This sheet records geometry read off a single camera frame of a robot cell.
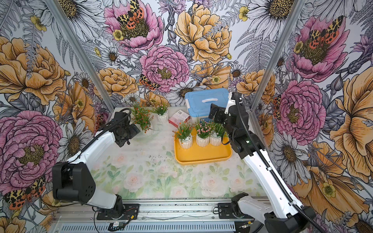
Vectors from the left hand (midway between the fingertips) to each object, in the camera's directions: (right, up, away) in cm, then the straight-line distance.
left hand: (131, 138), depth 88 cm
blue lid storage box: (+41, +23, +14) cm, 49 cm away
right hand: (+48, +16, -18) cm, 54 cm away
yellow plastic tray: (+39, -12, +9) cm, 42 cm away
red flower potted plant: (+3, +14, +9) cm, 17 cm away
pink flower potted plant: (+43, +5, +1) cm, 43 cm away
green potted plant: (+31, +3, +2) cm, 31 cm away
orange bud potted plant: (+52, +3, +6) cm, 52 cm away
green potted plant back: (+14, +17, +18) cm, 29 cm away
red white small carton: (+27, +14, +24) cm, 38 cm away
